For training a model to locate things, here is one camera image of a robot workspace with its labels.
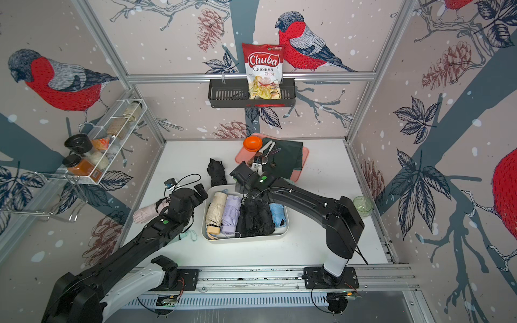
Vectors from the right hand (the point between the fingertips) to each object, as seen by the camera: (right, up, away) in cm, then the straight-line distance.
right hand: (248, 184), depth 83 cm
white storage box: (-17, -3, +9) cm, 20 cm away
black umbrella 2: (+6, -17, +1) cm, 18 cm away
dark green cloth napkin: (+18, +11, +28) cm, 35 cm away
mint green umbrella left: (-20, -15, -16) cm, 29 cm away
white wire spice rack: (-54, +20, -7) cm, 58 cm away
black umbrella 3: (-18, +4, +19) cm, 27 cm away
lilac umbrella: (-7, -13, -1) cm, 14 cm away
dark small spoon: (+12, +7, +24) cm, 28 cm away
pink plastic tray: (-5, +12, +31) cm, 34 cm away
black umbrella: (0, -17, 0) cm, 17 cm away
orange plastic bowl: (0, +19, +32) cm, 37 cm away
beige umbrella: (-14, -12, 0) cm, 18 cm away
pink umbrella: (-45, -13, +3) cm, 47 cm away
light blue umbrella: (+13, -13, +3) cm, 18 cm away
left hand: (-21, -1, +1) cm, 21 cm away
